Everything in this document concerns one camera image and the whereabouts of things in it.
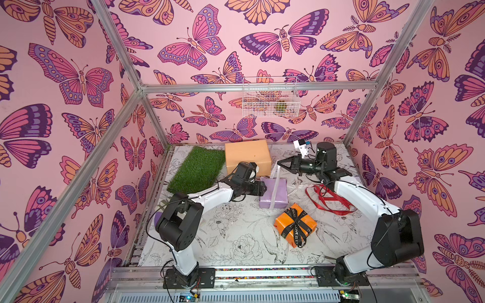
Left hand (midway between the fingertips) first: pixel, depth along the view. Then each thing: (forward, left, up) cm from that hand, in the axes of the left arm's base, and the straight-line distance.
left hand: (264, 187), depth 91 cm
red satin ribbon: (-3, -32, -8) cm, 33 cm away
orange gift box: (-17, -8, -2) cm, 19 cm away
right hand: (+1, -6, +18) cm, 18 cm away
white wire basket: (+37, -4, +26) cm, 45 cm away
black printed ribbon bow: (-19, -13, -1) cm, 23 cm away
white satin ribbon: (+9, -7, 0) cm, 11 cm away
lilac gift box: (-4, -9, -3) cm, 10 cm away
